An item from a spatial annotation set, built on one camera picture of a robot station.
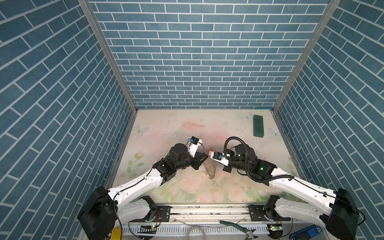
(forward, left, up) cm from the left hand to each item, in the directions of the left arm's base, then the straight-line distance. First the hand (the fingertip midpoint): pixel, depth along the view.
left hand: (207, 157), depth 76 cm
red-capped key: (+4, -2, -1) cm, 4 cm away
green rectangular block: (+33, -41, -16) cm, 55 cm away
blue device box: (-31, -46, -16) cm, 57 cm away
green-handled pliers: (-31, -20, -17) cm, 40 cm away
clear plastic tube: (-28, +6, -17) cm, 33 cm away
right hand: (+1, -3, +2) cm, 3 cm away
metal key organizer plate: (-4, -1, -5) cm, 6 cm away
